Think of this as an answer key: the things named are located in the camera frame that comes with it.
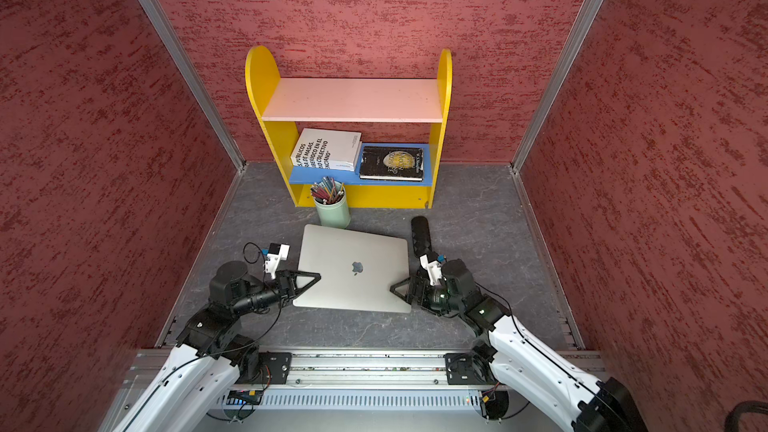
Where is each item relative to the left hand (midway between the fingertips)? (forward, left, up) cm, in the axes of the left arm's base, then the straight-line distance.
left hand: (318, 285), depth 70 cm
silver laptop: (+5, -9, -2) cm, 10 cm away
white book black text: (+47, +5, 0) cm, 48 cm away
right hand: (-1, -20, -9) cm, 22 cm away
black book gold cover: (+44, -17, -2) cm, 47 cm away
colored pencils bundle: (+33, +3, -4) cm, 33 cm away
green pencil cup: (+27, +1, -9) cm, 29 cm away
